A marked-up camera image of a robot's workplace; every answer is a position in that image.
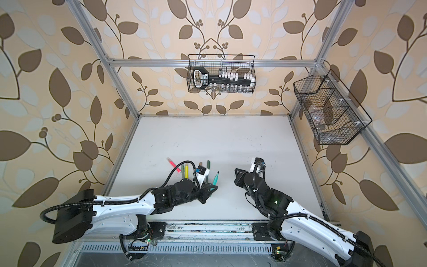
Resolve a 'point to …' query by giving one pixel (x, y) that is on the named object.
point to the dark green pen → (208, 164)
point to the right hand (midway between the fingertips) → (234, 171)
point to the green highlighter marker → (215, 179)
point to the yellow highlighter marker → (187, 172)
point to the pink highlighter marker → (174, 165)
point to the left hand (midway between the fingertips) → (215, 185)
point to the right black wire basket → (334, 116)
